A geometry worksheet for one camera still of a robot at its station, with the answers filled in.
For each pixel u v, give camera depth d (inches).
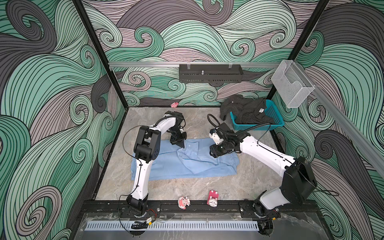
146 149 23.1
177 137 33.0
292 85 31.9
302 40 32.7
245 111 43.5
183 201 28.7
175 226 27.5
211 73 37.6
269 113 43.7
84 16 28.9
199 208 29.3
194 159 34.7
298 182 16.4
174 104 46.6
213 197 28.8
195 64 36.5
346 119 23.6
